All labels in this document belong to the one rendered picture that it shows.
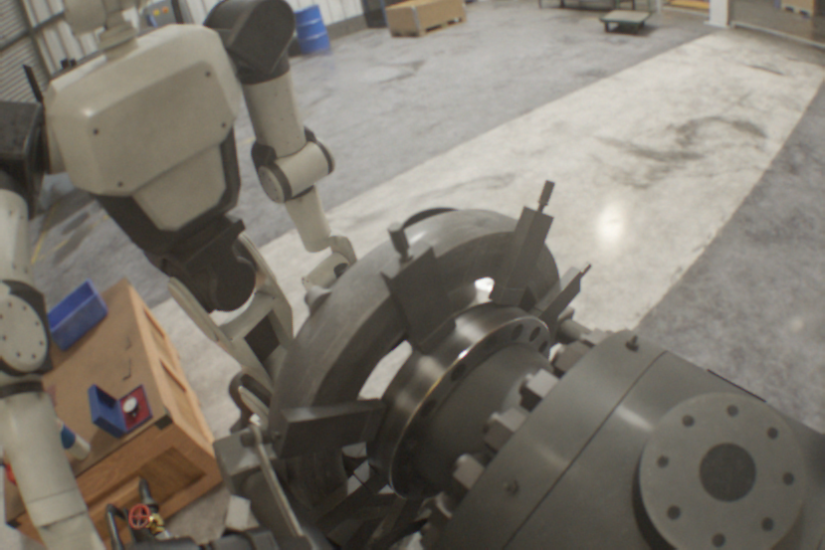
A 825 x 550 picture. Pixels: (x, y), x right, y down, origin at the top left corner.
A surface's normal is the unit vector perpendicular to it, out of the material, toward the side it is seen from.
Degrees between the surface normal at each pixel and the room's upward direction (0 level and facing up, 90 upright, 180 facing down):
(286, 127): 98
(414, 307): 90
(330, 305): 21
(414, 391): 28
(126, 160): 98
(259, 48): 98
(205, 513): 0
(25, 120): 48
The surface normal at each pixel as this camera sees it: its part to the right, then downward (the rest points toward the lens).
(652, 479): -0.20, -0.78
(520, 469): -0.48, -0.51
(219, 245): 0.84, 0.31
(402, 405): -0.60, -0.33
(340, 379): 0.63, 0.36
